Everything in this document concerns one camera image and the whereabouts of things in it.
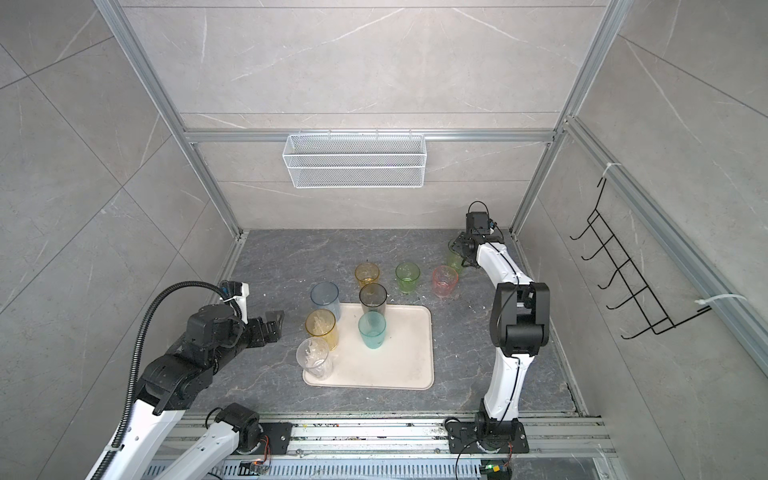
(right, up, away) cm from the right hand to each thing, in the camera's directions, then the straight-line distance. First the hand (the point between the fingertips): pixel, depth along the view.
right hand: (464, 245), depth 100 cm
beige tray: (-21, -35, -14) cm, 43 cm away
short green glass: (-19, -10, +1) cm, 22 cm away
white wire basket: (-38, +29, +1) cm, 47 cm away
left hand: (-55, -16, -30) cm, 65 cm away
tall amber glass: (-48, -26, -5) cm, 54 cm away
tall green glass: (-4, -4, -4) cm, 7 cm away
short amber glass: (-34, -10, +4) cm, 35 cm away
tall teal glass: (-31, -26, -9) cm, 41 cm away
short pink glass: (-6, -12, +3) cm, 14 cm away
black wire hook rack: (+30, -8, -32) cm, 45 cm away
